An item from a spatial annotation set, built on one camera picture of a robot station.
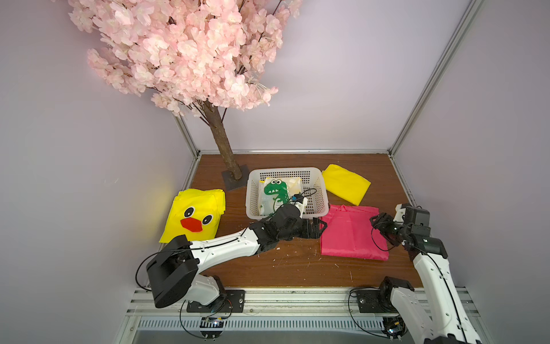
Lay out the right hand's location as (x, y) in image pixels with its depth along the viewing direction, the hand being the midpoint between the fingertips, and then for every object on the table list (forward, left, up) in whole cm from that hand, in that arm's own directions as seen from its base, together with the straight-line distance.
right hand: (378, 217), depth 79 cm
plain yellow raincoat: (+28, +5, -17) cm, 33 cm away
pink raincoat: (-1, +9, -11) cm, 14 cm away
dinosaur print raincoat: (+15, +41, -6) cm, 44 cm away
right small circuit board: (-32, -1, -15) cm, 36 cm away
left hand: (-5, +22, +3) cm, 23 cm away
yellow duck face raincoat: (+6, +77, -11) cm, 78 cm away
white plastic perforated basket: (+22, +23, -12) cm, 33 cm away
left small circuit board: (-35, +61, -17) cm, 72 cm away
